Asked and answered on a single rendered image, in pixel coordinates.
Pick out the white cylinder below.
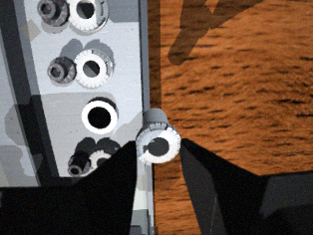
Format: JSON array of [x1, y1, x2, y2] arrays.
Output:
[[136, 108, 181, 165]]

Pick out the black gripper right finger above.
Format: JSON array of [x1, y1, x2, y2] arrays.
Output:
[[179, 138, 313, 235]]

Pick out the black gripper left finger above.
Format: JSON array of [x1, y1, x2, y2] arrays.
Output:
[[0, 140, 138, 235]]

